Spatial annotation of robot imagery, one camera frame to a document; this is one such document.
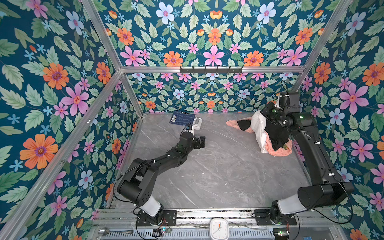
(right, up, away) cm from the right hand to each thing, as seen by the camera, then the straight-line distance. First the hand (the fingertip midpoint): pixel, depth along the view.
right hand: (263, 107), depth 74 cm
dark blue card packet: (-47, -4, +41) cm, 63 cm away
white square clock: (-23, -57, -6) cm, 62 cm away
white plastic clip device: (-35, -8, +37) cm, 51 cm away
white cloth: (0, -9, +8) cm, 12 cm away
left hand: (-31, -14, +14) cm, 37 cm away
